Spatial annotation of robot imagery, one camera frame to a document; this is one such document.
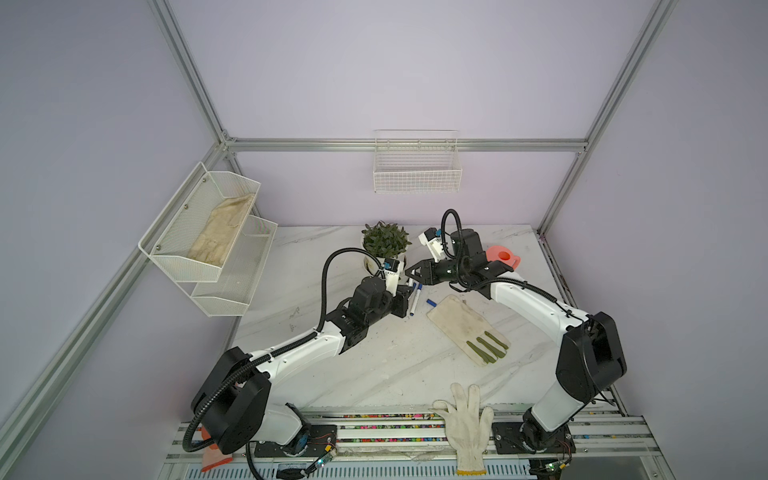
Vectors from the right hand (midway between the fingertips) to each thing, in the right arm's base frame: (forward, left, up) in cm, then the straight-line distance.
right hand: (407, 271), depth 81 cm
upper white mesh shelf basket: (+2, +56, +10) cm, 57 cm away
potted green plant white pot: (+15, +7, -4) cm, 17 cm away
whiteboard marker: (+3, -3, -20) cm, 21 cm away
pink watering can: (+15, -33, -11) cm, 38 cm away
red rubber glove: (-42, +47, -20) cm, 66 cm away
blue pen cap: (+3, -8, -21) cm, 23 cm away
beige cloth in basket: (+2, +51, +9) cm, 52 cm away
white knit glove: (-35, -15, -23) cm, 44 cm away
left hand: (-4, -1, -3) cm, 5 cm away
